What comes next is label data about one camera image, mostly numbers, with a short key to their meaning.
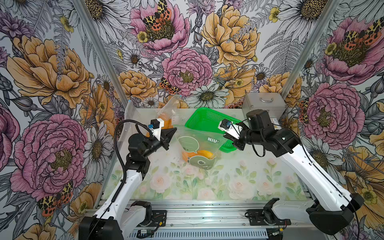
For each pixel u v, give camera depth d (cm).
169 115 105
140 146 57
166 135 67
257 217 73
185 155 82
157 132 63
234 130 54
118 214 43
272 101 108
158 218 75
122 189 48
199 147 76
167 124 103
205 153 85
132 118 118
